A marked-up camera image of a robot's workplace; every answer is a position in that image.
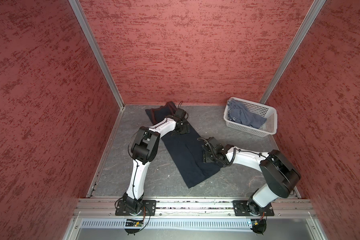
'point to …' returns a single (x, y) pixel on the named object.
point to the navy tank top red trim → (185, 148)
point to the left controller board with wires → (133, 226)
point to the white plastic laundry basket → (269, 128)
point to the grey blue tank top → (238, 112)
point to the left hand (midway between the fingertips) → (183, 133)
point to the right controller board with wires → (259, 226)
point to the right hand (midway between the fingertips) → (207, 161)
